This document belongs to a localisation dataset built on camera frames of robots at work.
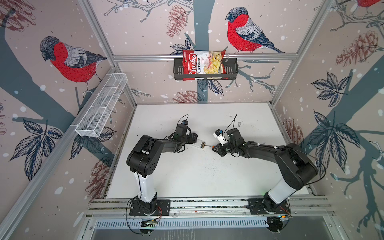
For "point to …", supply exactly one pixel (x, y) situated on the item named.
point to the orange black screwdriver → (213, 146)
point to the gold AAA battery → (202, 145)
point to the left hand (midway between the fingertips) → (193, 136)
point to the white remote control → (198, 143)
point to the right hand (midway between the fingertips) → (212, 150)
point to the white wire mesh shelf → (93, 121)
